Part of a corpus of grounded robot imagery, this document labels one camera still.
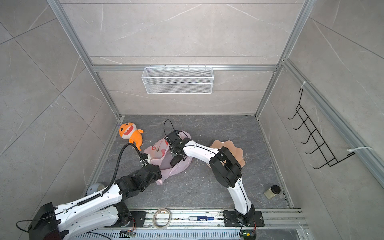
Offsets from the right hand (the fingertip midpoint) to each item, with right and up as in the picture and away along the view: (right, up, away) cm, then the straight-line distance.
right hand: (178, 147), depth 95 cm
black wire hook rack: (+66, +3, -33) cm, 74 cm away
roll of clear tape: (-10, -34, -21) cm, 41 cm away
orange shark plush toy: (-35, +11, +5) cm, 37 cm away
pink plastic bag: (-10, -3, -7) cm, 13 cm away
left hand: (-8, -8, -13) cm, 18 cm away
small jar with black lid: (+50, -20, -21) cm, 58 cm away
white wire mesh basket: (-3, +46, +5) cm, 46 cm away
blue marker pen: (+14, -32, -22) cm, 41 cm away
